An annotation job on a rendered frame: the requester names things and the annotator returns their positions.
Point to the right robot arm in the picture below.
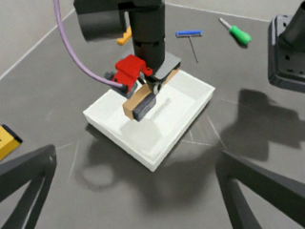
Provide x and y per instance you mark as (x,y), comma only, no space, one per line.
(103,20)

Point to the green-handled screwdriver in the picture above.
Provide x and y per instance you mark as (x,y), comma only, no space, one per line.
(242,37)

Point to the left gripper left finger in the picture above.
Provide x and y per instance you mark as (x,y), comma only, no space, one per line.
(38,167)

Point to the blue t-handle hex key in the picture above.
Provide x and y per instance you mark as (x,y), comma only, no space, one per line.
(189,32)

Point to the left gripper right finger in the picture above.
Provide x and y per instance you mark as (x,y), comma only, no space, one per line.
(285,194)

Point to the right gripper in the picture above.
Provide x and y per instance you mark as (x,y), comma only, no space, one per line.
(150,63)

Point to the orange flat bar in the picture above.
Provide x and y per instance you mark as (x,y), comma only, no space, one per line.
(127,36)

